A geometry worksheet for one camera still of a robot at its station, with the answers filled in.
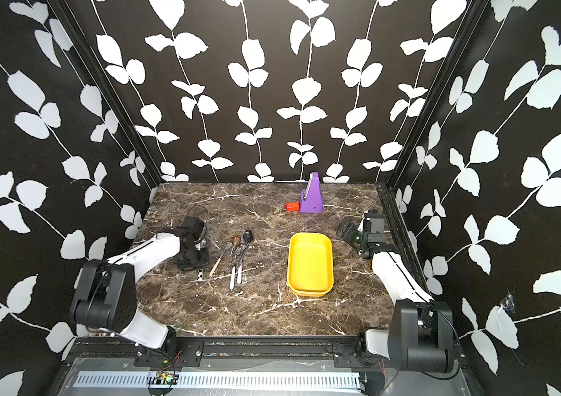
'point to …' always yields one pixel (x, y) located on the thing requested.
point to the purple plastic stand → (311, 198)
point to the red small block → (292, 206)
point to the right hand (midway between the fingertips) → (343, 226)
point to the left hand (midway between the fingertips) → (204, 261)
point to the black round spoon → (247, 236)
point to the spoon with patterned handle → (200, 275)
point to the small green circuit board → (167, 378)
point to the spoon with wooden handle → (228, 247)
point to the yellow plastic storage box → (310, 270)
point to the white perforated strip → (214, 379)
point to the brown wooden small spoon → (237, 239)
